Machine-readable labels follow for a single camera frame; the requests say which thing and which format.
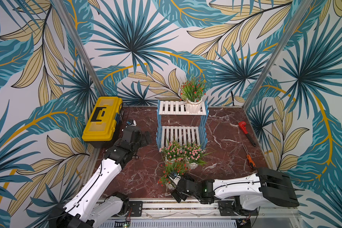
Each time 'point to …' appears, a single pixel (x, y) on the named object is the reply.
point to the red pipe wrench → (242, 124)
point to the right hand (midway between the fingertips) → (175, 185)
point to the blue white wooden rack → (174, 123)
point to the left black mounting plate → (136, 208)
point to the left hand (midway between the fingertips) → (142, 137)
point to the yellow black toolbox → (104, 123)
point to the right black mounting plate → (228, 208)
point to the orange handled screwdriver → (251, 163)
